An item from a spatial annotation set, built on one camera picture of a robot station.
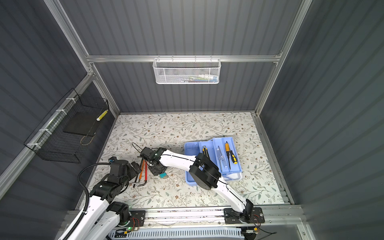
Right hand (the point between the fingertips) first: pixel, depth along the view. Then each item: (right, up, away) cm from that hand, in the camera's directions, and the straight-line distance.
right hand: (158, 171), depth 91 cm
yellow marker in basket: (-30, +33, -9) cm, 45 cm away
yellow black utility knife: (+29, +12, -2) cm, 31 cm away
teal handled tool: (+3, -2, -4) cm, 5 cm away
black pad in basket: (-32, +29, -19) cm, 47 cm away
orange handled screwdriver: (+41, +15, -4) cm, 44 cm away
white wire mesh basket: (+16, +74, +33) cm, 83 cm away
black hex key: (-7, +2, -15) cm, 17 cm away
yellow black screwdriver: (+44, +10, -10) cm, 46 cm away
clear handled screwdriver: (+36, +10, -8) cm, 39 cm away
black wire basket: (-41, +24, -18) cm, 51 cm away
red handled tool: (-7, 0, -2) cm, 8 cm away
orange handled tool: (-5, +4, -16) cm, 17 cm away
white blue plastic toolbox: (+39, +12, -6) cm, 41 cm away
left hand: (-12, +4, -9) cm, 16 cm away
